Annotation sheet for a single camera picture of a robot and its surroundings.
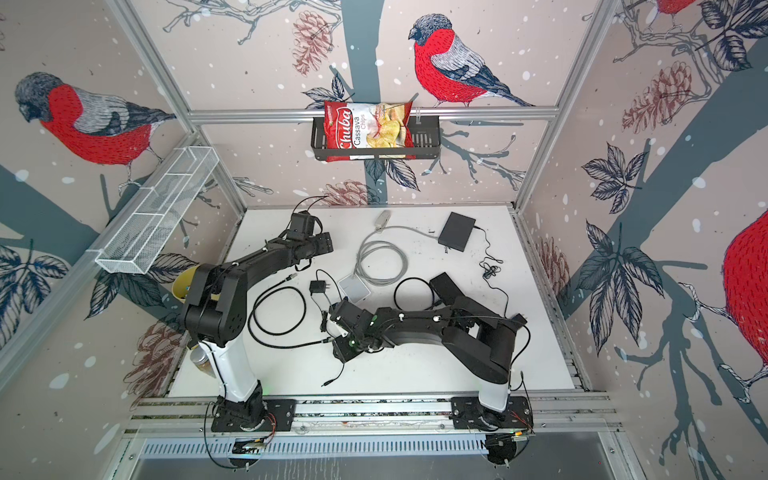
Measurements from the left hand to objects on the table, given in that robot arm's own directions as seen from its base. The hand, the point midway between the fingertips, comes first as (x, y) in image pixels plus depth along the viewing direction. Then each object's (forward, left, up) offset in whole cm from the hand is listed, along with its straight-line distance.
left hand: (322, 241), depth 99 cm
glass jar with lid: (-38, +25, +1) cm, 46 cm away
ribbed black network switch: (-13, -42, -9) cm, 45 cm away
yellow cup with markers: (-17, +38, +3) cm, 42 cm away
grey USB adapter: (+15, -20, -7) cm, 26 cm away
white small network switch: (-14, -11, -7) cm, 19 cm away
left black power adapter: (-11, +2, -12) cm, 16 cm away
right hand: (-36, -8, -8) cm, 38 cm away
